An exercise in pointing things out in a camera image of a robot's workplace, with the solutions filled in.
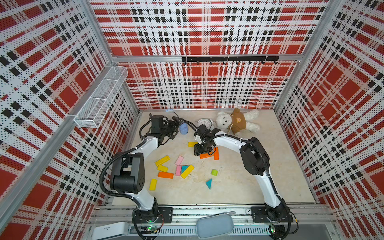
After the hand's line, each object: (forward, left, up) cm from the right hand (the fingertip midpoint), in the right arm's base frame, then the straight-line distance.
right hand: (200, 152), depth 95 cm
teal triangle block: (-19, -5, -1) cm, 20 cm away
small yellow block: (-10, +23, -2) cm, 25 cm away
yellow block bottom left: (-19, +27, -1) cm, 33 cm away
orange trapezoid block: (-3, -3, +2) cm, 5 cm away
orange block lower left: (-14, +21, -2) cm, 25 cm away
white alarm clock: (+24, -5, +2) cm, 24 cm away
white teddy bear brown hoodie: (+22, -27, +5) cm, 35 cm away
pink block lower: (-12, +13, -1) cm, 18 cm away
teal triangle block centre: (-11, +10, +1) cm, 14 cm away
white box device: (-41, +39, +7) cm, 57 cm away
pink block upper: (-5, +13, -1) cm, 14 cm away
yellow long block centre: (-11, +10, +1) cm, 14 cm away
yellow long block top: (+6, +6, +1) cm, 8 cm away
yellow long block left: (-5, +24, -1) cm, 24 cm away
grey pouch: (-39, -7, +2) cm, 40 cm away
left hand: (+12, +9, +15) cm, 22 cm away
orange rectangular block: (0, -11, -1) cm, 11 cm away
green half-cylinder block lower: (-13, -9, -1) cm, 15 cm away
